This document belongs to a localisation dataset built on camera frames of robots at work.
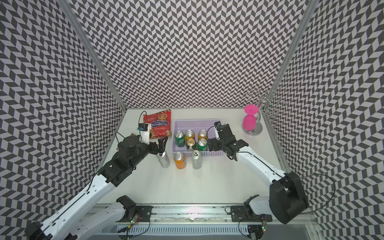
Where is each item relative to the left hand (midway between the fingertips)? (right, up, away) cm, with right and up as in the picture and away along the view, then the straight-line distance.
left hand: (159, 137), depth 73 cm
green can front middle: (+22, -7, +17) cm, 29 cm away
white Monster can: (+1, -13, +8) cm, 15 cm away
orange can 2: (+9, -13, +9) cm, 19 cm away
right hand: (+31, -4, +13) cm, 33 cm away
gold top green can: (+15, -6, +16) cm, 23 cm away
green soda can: (+8, -3, +17) cm, 19 cm away
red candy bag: (-8, +7, +32) cm, 34 cm away
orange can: (+22, 0, +20) cm, 30 cm away
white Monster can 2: (+19, -13, +6) cm, 23 cm away
